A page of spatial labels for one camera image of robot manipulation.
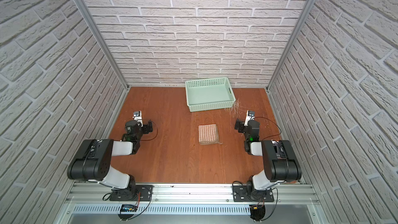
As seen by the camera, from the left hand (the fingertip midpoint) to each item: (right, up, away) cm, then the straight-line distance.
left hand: (140, 117), depth 94 cm
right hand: (+63, 0, 0) cm, 63 cm away
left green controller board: (+4, -41, -22) cm, 47 cm away
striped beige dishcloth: (+43, -10, -1) cm, 44 cm away
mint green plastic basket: (+42, +15, +22) cm, 50 cm away
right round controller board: (+65, -42, -23) cm, 81 cm away
